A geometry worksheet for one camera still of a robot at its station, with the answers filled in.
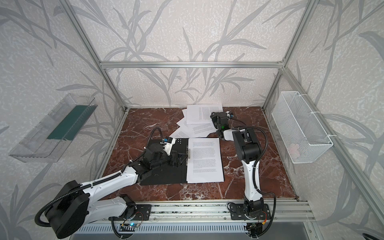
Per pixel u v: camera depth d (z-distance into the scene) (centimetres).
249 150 59
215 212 75
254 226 70
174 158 72
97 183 47
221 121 85
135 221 72
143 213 72
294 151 72
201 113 118
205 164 91
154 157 64
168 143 74
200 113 116
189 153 94
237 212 73
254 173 60
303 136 61
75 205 41
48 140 63
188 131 106
